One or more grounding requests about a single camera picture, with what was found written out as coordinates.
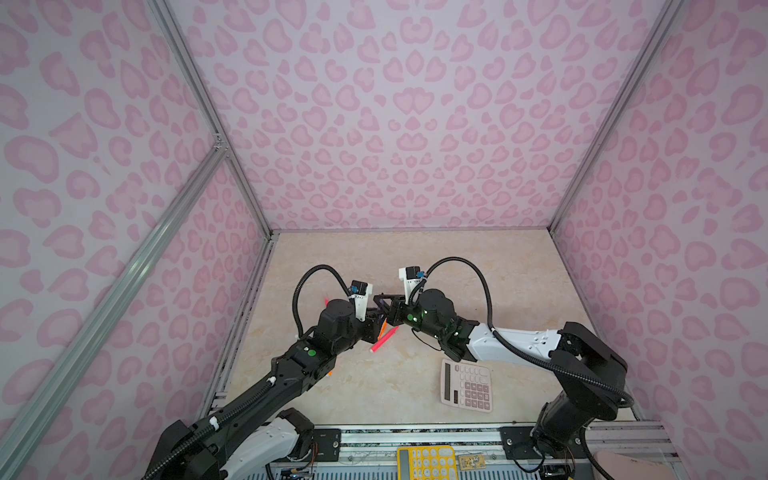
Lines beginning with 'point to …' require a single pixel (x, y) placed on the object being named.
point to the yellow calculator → (426, 463)
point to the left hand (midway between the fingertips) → (385, 308)
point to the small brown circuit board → (469, 462)
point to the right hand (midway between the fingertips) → (375, 298)
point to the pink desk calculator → (466, 385)
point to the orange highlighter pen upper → (382, 328)
